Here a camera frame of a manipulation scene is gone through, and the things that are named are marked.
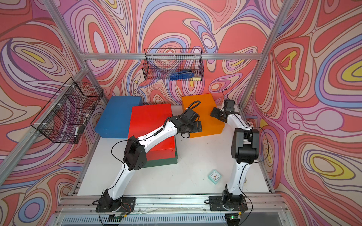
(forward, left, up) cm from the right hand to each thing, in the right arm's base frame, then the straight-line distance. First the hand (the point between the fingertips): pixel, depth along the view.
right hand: (216, 117), depth 101 cm
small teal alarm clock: (-40, +7, -7) cm, 41 cm away
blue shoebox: (-1, +74, 0) cm, 74 cm away
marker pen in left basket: (-24, +80, +18) cm, 86 cm away
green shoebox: (-30, +38, -7) cm, 49 cm away
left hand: (-13, +15, +3) cm, 20 cm away
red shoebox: (-15, +45, +17) cm, 51 cm away
